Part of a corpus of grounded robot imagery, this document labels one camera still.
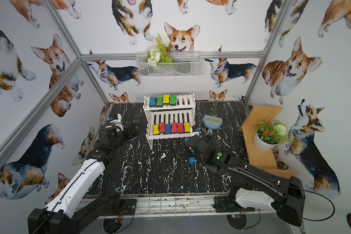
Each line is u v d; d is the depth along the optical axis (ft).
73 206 1.41
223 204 2.41
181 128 2.90
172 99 2.79
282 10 2.48
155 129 2.88
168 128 2.85
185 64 3.03
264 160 2.70
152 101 2.71
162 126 2.90
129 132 2.31
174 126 2.90
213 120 3.61
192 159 2.90
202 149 1.75
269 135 2.49
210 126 3.39
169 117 3.15
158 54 2.57
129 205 2.41
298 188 1.33
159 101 2.68
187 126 2.94
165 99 2.75
